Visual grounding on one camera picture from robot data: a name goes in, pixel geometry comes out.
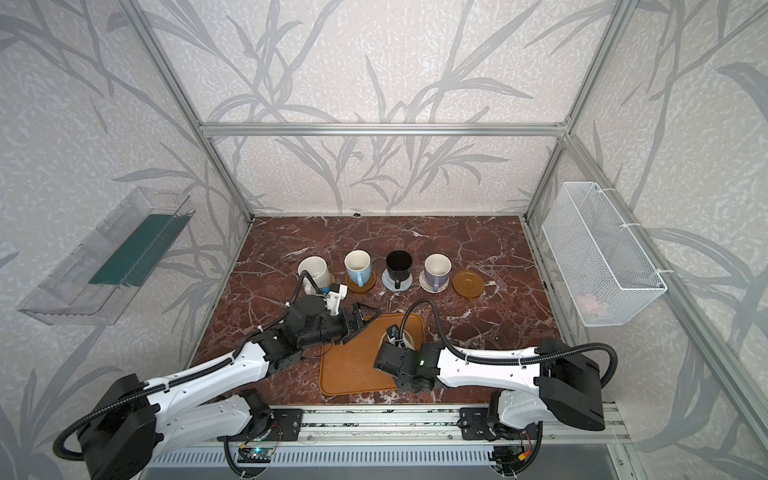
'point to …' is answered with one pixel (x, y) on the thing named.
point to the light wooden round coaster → (468, 283)
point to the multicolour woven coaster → (428, 289)
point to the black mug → (399, 266)
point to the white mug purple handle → (437, 267)
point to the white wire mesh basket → (605, 274)
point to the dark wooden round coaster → (366, 287)
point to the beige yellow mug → (406, 335)
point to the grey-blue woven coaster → (389, 283)
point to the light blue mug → (358, 265)
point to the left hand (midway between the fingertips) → (379, 314)
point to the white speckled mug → (318, 270)
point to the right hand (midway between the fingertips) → (403, 360)
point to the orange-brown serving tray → (349, 367)
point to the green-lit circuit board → (255, 455)
